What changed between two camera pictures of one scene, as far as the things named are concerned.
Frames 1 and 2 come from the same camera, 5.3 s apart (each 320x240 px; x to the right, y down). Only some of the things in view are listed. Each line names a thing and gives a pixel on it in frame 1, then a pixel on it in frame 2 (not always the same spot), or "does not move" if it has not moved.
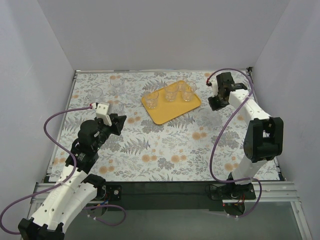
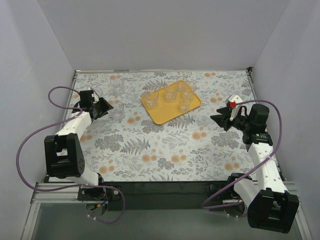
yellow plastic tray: x=170 y=101 does not move
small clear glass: x=212 y=119 -> x=185 y=101
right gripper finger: x=214 y=102 -> x=221 y=120
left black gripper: x=114 y=122 -> x=100 y=108
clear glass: x=171 y=89 does not move
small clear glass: x=181 y=83 does not move
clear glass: x=151 y=97 does not move
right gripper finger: x=217 y=107 -> x=226 y=112
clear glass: x=116 y=107 does not move
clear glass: x=117 y=81 does not move
